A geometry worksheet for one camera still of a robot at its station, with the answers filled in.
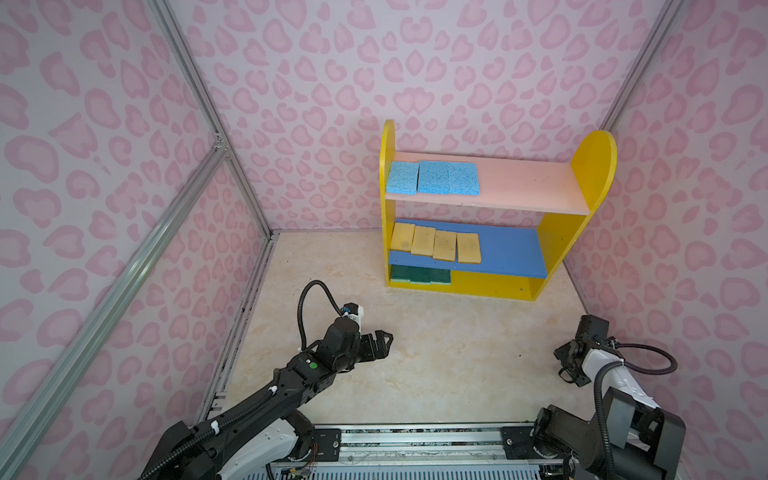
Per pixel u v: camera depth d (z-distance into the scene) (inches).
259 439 22.4
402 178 29.6
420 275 40.6
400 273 40.5
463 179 29.6
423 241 37.7
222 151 35.4
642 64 30.2
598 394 17.4
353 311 29.0
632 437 17.4
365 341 28.1
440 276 40.5
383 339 28.7
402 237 38.3
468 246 36.8
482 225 49.1
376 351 28.3
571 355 25.6
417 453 28.5
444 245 37.4
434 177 29.5
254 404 19.0
